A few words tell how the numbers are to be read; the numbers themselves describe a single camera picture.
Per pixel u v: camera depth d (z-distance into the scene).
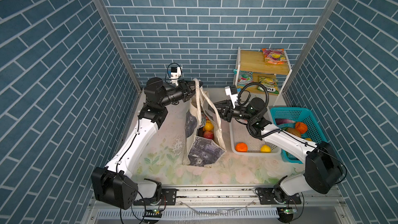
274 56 0.89
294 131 0.93
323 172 0.43
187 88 0.60
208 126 0.87
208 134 0.84
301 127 0.94
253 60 0.93
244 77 1.02
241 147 0.85
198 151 0.71
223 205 0.72
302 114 0.99
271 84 0.99
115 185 0.38
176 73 0.62
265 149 0.85
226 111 0.63
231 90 0.61
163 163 0.85
